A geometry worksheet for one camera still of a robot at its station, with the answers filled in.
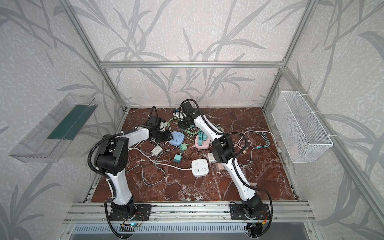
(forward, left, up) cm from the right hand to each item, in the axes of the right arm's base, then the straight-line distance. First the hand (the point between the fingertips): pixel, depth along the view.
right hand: (183, 118), depth 104 cm
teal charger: (-27, +2, -6) cm, 28 cm away
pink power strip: (-17, -16, -5) cm, 24 cm away
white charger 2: (-22, +15, -5) cm, 27 cm away
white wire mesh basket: (-33, -56, +27) cm, 71 cm away
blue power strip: (-14, +3, -5) cm, 15 cm away
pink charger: (-33, -23, -5) cm, 40 cm away
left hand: (-10, +6, -3) cm, 12 cm away
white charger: (-27, -19, -5) cm, 33 cm away
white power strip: (-33, -12, -5) cm, 36 cm away
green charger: (-19, -2, -6) cm, 20 cm away
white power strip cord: (-29, +13, -8) cm, 33 cm away
